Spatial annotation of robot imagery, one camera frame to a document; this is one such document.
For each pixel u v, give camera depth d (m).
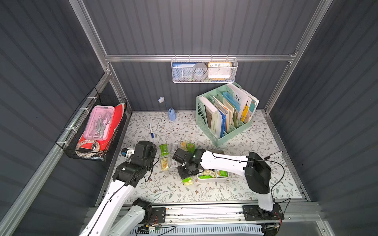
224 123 0.90
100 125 0.72
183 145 0.99
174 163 0.66
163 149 0.97
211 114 0.86
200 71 0.91
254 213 0.73
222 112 0.89
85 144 0.67
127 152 0.63
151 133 1.06
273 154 0.96
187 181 0.82
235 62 0.89
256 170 0.53
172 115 1.12
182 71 0.84
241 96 0.96
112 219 0.42
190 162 0.61
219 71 0.89
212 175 0.84
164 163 0.90
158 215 0.73
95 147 0.67
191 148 0.99
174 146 0.98
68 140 0.61
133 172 0.47
